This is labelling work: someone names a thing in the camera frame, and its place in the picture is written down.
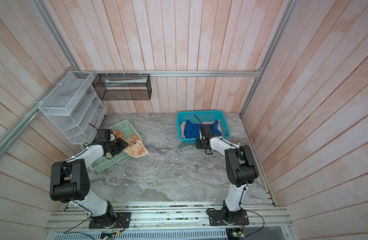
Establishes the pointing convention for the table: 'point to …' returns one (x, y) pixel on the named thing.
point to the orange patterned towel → (135, 148)
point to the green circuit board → (237, 234)
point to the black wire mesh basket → (123, 86)
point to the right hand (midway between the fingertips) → (200, 143)
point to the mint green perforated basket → (104, 162)
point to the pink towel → (183, 126)
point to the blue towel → (192, 130)
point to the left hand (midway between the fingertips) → (127, 146)
